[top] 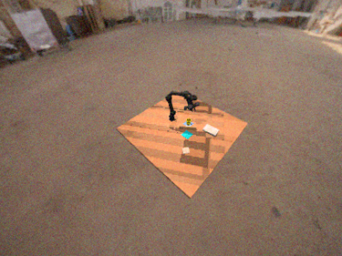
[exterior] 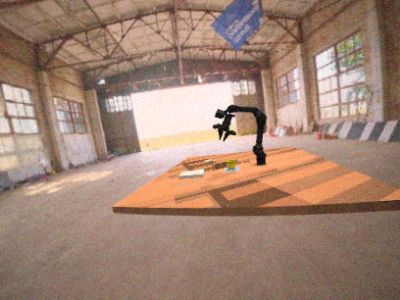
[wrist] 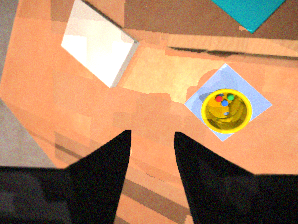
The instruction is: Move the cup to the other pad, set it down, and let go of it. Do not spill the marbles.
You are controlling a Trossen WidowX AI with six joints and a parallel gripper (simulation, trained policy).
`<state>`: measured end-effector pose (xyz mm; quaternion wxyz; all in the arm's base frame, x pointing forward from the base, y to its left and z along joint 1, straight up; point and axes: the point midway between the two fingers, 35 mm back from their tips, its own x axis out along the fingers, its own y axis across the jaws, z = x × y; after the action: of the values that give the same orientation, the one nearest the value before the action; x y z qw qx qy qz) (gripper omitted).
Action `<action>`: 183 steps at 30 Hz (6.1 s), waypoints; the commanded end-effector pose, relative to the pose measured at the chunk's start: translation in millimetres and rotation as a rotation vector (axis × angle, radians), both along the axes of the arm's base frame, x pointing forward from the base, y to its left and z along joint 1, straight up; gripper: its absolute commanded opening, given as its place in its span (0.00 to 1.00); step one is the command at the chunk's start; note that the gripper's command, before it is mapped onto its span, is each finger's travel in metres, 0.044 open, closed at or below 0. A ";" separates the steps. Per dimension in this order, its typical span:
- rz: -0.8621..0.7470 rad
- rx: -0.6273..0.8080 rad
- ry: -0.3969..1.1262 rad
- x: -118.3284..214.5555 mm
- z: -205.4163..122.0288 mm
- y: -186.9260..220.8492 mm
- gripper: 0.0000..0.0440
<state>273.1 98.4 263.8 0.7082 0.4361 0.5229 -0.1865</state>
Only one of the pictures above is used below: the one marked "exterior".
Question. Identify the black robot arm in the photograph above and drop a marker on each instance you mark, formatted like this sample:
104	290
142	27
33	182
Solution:
261	119

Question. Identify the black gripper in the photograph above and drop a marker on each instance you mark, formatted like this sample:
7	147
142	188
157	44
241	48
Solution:
225	127

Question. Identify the yellow cup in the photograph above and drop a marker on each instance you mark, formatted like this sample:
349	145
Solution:
231	164

